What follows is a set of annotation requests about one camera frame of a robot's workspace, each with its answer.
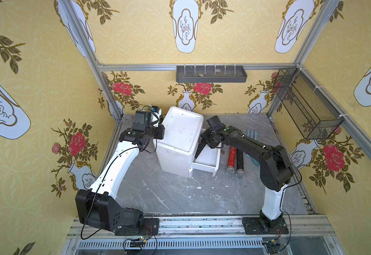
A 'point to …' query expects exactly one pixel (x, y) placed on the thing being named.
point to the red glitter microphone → (232, 161)
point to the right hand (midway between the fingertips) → (197, 139)
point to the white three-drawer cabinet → (175, 153)
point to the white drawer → (207, 159)
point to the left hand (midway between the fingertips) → (162, 128)
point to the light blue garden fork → (254, 134)
